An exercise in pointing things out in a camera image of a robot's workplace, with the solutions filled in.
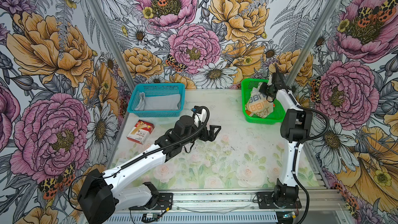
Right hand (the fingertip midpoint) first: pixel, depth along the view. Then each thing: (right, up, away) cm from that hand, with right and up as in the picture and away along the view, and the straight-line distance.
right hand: (261, 90), depth 106 cm
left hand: (-34, -21, -31) cm, 51 cm away
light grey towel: (-71, -8, +7) cm, 72 cm away
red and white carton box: (-77, -26, -12) cm, 82 cm away
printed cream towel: (-3, -9, -4) cm, 10 cm away
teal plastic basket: (-72, +2, +10) cm, 73 cm away
